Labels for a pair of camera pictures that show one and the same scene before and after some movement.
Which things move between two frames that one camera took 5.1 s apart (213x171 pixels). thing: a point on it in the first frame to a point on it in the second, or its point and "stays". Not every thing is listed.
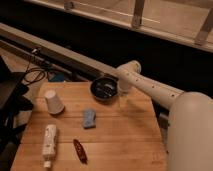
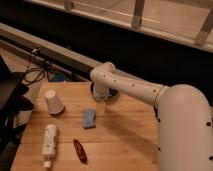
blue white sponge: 89,118 stays
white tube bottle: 49,145 stays
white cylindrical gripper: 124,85 to 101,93
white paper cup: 54,104 stays
